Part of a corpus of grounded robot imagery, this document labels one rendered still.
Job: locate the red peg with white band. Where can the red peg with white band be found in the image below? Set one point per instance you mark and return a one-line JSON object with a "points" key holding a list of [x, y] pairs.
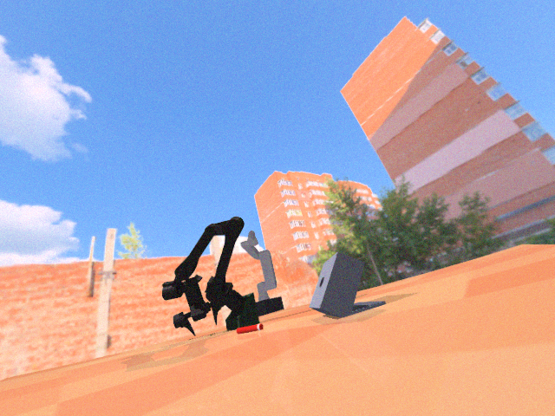
{"points": [[250, 328]]}

